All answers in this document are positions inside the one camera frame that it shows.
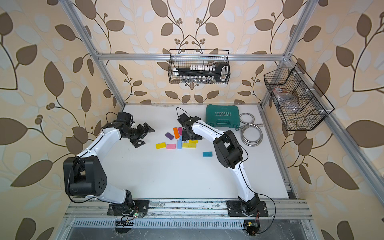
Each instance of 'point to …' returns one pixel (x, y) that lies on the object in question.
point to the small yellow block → (193, 141)
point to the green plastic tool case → (222, 116)
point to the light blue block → (179, 144)
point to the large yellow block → (160, 145)
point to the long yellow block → (189, 145)
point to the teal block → (207, 154)
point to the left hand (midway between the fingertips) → (148, 133)
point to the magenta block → (180, 129)
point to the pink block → (171, 146)
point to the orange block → (176, 133)
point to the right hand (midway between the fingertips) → (191, 137)
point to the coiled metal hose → (244, 125)
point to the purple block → (169, 136)
